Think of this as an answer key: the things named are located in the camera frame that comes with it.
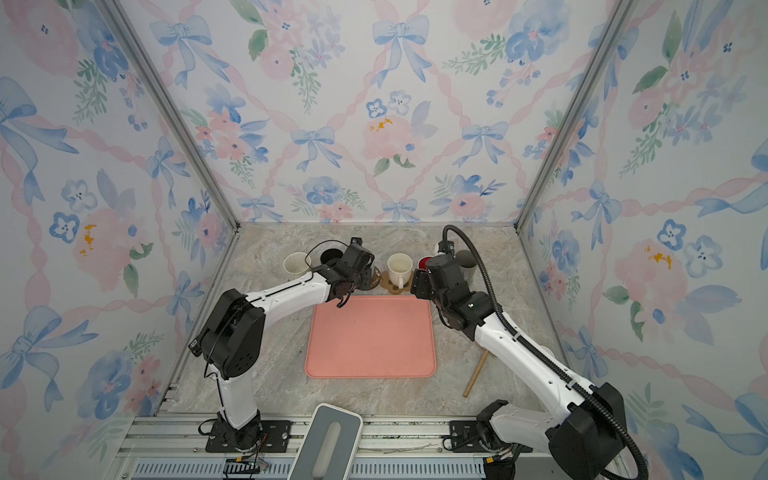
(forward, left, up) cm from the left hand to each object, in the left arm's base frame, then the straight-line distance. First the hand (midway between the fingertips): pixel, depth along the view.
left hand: (366, 271), depth 94 cm
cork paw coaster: (-1, -9, -9) cm, 13 cm away
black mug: (+6, +12, 0) cm, 14 cm away
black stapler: (-22, +48, -7) cm, 54 cm away
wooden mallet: (-28, -32, -10) cm, 44 cm away
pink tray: (-17, -2, -11) cm, 20 cm away
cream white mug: (+2, -11, -1) cm, 11 cm away
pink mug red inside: (+5, -18, -2) cm, 19 cm away
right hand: (-9, -18, +11) cm, 23 cm away
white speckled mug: (+6, +25, -4) cm, 25 cm away
